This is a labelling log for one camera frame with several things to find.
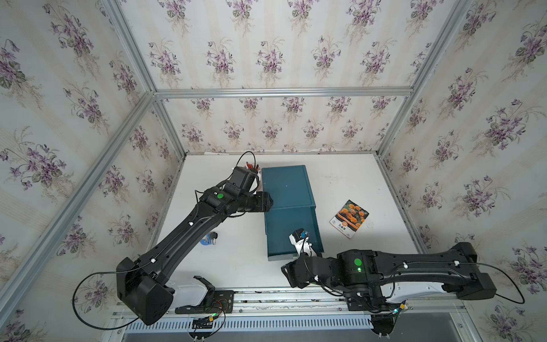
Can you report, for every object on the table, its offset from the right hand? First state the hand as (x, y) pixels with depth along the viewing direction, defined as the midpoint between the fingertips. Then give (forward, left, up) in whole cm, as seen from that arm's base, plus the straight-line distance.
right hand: (291, 270), depth 65 cm
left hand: (+21, +8, +4) cm, 23 cm away
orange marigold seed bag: (+27, -28, -17) cm, 43 cm away
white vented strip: (-13, +12, -17) cm, 25 cm away
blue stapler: (+14, +33, -15) cm, 39 cm away
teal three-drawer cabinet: (+20, -1, +6) cm, 21 cm away
